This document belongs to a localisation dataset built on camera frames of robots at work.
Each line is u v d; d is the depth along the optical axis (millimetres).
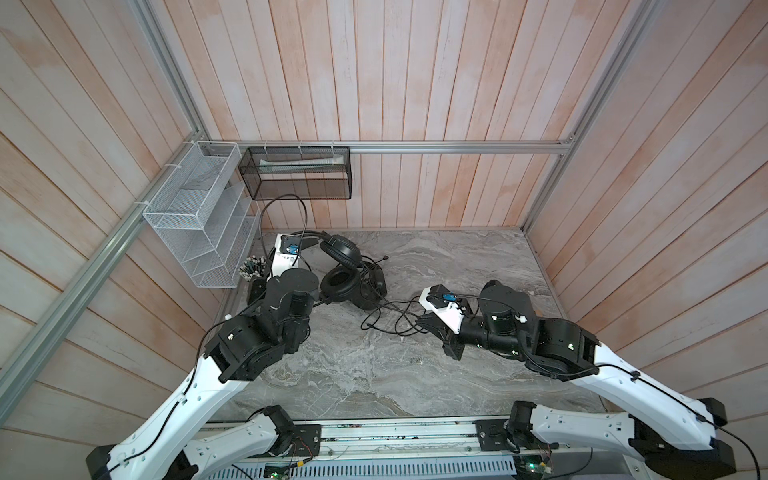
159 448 363
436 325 503
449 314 494
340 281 684
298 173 1038
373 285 947
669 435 405
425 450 730
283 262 489
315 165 889
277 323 414
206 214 713
